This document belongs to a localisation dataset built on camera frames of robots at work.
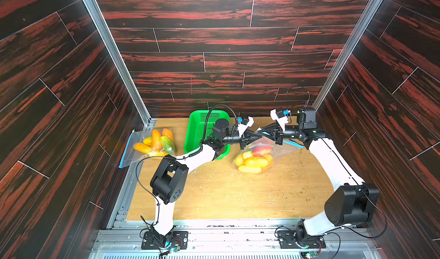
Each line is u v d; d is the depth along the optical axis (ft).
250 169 2.86
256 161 2.78
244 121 2.22
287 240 2.41
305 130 2.01
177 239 2.41
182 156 1.80
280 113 2.05
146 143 3.40
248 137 2.36
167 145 3.15
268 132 2.35
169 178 1.72
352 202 1.37
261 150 2.85
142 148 3.33
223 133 2.26
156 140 3.24
